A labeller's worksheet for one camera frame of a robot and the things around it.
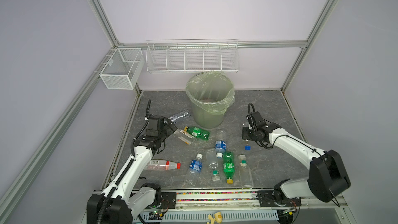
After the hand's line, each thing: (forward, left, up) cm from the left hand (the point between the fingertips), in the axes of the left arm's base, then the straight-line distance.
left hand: (169, 129), depth 83 cm
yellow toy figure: (-40, -23, -10) cm, 47 cm away
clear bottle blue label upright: (-7, -28, -9) cm, 30 cm away
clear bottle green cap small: (-13, -22, -12) cm, 29 cm away
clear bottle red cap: (-15, +5, -10) cm, 19 cm away
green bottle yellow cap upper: (+2, -15, -9) cm, 18 cm away
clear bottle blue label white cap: (-19, -12, -14) cm, 27 cm away
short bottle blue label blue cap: (-10, -42, -7) cm, 44 cm away
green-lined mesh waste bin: (+28, -25, -5) cm, 38 cm away
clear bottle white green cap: (-23, -39, -14) cm, 48 cm away
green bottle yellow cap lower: (-19, -30, -9) cm, 37 cm away
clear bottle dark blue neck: (+15, 0, -13) cm, 20 cm away
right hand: (-2, -43, -7) cm, 44 cm away
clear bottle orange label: (0, -8, -11) cm, 13 cm away
